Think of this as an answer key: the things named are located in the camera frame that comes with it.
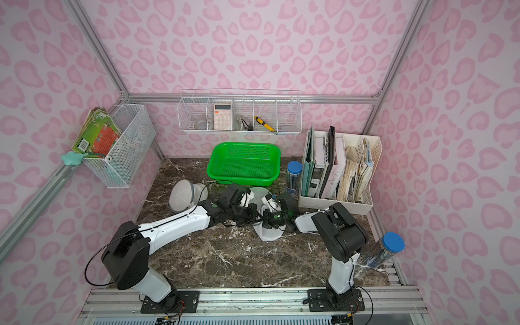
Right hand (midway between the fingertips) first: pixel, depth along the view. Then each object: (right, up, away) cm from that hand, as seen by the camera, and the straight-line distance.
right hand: (252, 222), depth 88 cm
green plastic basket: (-7, +27, +29) cm, 40 cm away
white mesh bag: (+5, -4, -3) cm, 7 cm away
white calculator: (-15, +49, +7) cm, 51 cm away
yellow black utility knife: (+3, +46, +10) cm, 48 cm away
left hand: (+5, +5, -7) cm, 10 cm away
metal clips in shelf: (-4, +45, +8) cm, 46 cm away
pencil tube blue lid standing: (+18, +20, +2) cm, 27 cm away
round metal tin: (-25, +44, +8) cm, 51 cm away
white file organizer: (+29, +25, -4) cm, 38 cm away
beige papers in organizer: (+45, +21, 0) cm, 49 cm away
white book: (+34, +22, -9) cm, 42 cm away
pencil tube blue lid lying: (+46, -4, -19) cm, 50 cm away
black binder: (+32, +29, -8) cm, 44 cm away
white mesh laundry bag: (-31, +11, +4) cm, 34 cm away
